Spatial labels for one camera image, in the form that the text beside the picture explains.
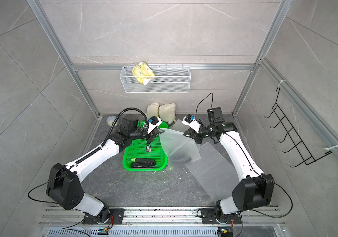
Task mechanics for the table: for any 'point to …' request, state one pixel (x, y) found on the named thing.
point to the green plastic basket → (139, 148)
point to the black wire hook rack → (304, 153)
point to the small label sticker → (148, 148)
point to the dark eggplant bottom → (138, 165)
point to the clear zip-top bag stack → (215, 170)
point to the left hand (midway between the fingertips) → (162, 127)
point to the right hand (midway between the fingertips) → (188, 132)
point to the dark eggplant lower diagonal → (144, 161)
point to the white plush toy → (166, 112)
